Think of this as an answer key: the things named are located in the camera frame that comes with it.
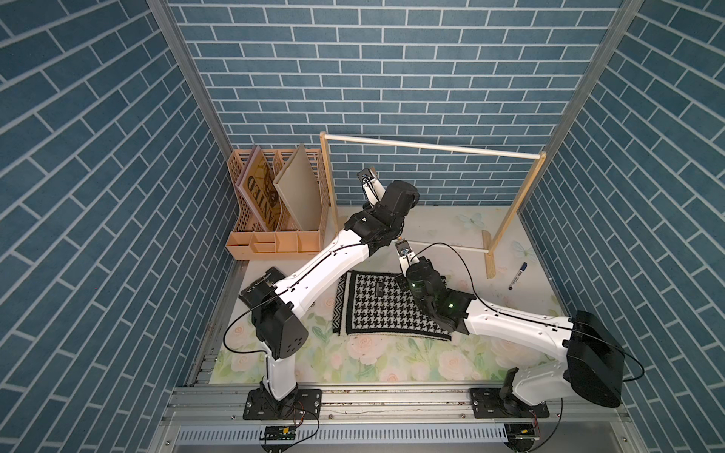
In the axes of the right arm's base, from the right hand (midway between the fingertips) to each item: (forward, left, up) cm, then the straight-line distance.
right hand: (407, 256), depth 80 cm
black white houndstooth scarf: (-6, +11, -19) cm, 23 cm away
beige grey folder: (+30, +40, -1) cm, 50 cm away
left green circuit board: (-42, +31, -24) cm, 57 cm away
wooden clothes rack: (+20, -32, -18) cm, 42 cm away
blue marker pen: (+10, -41, -21) cm, 47 cm away
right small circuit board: (-36, -31, -22) cm, 52 cm away
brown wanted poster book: (+24, +52, +3) cm, 57 cm away
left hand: (+11, +3, +13) cm, 18 cm away
